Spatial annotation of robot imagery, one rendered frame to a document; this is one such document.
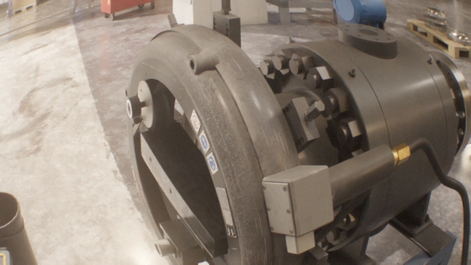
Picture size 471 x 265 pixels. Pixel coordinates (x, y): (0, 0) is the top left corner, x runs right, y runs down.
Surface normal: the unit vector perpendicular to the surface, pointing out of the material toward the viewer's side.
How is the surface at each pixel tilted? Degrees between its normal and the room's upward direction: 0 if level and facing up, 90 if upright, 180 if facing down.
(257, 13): 90
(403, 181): 93
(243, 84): 35
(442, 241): 0
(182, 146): 13
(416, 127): 65
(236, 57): 26
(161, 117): 94
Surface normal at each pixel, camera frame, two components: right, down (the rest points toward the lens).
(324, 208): 0.40, -0.02
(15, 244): 0.83, 0.25
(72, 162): -0.05, -0.91
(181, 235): 0.05, -0.80
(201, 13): 0.36, 0.38
